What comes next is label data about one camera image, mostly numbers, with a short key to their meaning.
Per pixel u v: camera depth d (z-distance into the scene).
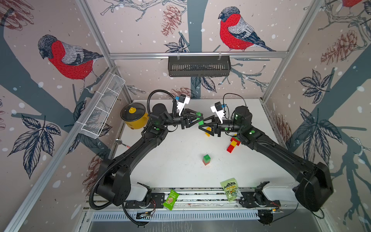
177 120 0.61
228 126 0.62
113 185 0.41
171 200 0.73
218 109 0.61
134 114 0.96
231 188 0.76
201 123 0.64
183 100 0.60
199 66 1.04
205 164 0.87
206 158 0.82
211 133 0.63
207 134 0.64
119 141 0.95
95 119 0.85
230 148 0.90
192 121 0.64
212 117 0.67
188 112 0.65
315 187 0.40
